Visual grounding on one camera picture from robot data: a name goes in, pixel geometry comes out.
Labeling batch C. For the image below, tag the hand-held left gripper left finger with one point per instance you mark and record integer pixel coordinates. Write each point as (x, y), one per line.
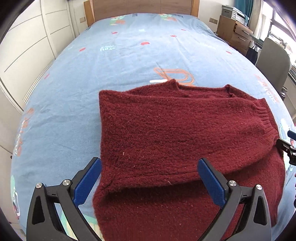
(89, 177)

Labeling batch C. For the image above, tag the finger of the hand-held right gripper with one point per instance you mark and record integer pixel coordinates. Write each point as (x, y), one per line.
(292, 133)
(285, 145)

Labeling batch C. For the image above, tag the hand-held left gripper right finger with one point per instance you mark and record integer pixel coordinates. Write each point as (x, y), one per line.
(211, 179)

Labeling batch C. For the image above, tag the dark red knit sweater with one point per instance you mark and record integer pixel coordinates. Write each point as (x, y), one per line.
(175, 129)

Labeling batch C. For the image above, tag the grey chair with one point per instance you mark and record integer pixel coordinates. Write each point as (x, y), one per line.
(274, 62)

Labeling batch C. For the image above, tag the black bag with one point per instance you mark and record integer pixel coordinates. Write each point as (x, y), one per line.
(252, 55)

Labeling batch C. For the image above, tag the window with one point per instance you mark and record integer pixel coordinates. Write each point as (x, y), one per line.
(284, 20)

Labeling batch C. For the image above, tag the wooden drawer cabinet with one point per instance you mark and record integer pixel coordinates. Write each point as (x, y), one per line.
(233, 34)

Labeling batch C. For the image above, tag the bed with blue cartoon sheet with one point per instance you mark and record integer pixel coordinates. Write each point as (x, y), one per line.
(115, 58)

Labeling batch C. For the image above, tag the grey printer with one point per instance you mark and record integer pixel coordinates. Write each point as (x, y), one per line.
(232, 14)

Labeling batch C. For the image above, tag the teal curtain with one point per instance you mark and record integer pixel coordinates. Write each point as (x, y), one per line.
(244, 7)

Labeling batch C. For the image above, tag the white wardrobe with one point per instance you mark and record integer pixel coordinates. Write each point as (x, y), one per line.
(30, 32)

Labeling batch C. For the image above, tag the wooden headboard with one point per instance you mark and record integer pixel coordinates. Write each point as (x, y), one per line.
(143, 7)

